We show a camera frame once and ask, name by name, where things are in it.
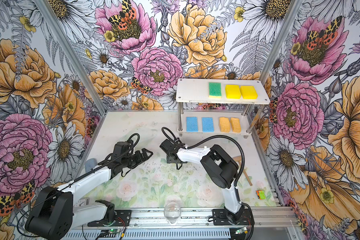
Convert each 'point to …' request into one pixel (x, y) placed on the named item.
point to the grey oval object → (89, 164)
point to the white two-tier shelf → (195, 91)
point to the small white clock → (80, 202)
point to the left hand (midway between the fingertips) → (147, 160)
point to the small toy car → (260, 194)
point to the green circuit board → (243, 230)
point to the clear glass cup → (172, 212)
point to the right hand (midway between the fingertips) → (177, 162)
